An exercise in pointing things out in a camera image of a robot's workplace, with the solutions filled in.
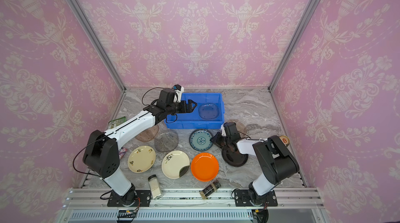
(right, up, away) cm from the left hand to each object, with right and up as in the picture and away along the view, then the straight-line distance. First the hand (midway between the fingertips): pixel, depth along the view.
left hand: (192, 105), depth 86 cm
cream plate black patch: (-9, -33, 0) cm, 34 cm away
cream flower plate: (-28, -30, 0) cm, 41 cm away
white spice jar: (-17, -39, -11) cm, 44 cm away
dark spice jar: (+13, -39, -11) cm, 42 cm away
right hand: (+11, -21, +7) cm, 24 cm away
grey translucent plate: (-16, -22, +9) cm, 29 cm away
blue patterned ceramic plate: (+4, -21, +9) cm, 23 cm away
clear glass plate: (+10, -5, +21) cm, 24 cm away
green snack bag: (-50, -11, +14) cm, 53 cm away
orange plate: (+7, -33, -2) cm, 34 cm away
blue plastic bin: (0, -9, +6) cm, 11 cm away
